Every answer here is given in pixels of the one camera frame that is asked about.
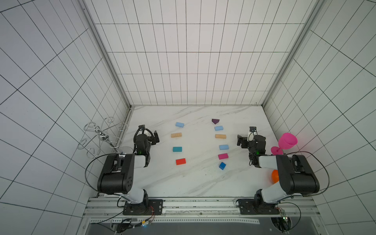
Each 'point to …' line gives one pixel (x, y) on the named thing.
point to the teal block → (177, 149)
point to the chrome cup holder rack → (106, 131)
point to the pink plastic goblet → (286, 141)
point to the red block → (180, 161)
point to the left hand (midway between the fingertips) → (149, 134)
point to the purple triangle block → (215, 121)
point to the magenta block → (223, 156)
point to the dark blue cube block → (222, 165)
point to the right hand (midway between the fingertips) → (247, 133)
